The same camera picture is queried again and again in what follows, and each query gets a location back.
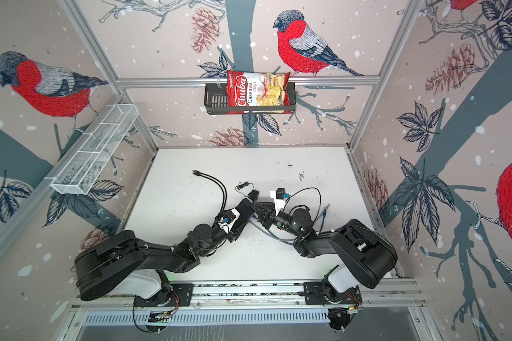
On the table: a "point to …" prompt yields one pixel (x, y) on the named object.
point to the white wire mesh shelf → (89, 159)
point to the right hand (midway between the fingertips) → (249, 210)
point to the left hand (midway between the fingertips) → (241, 215)
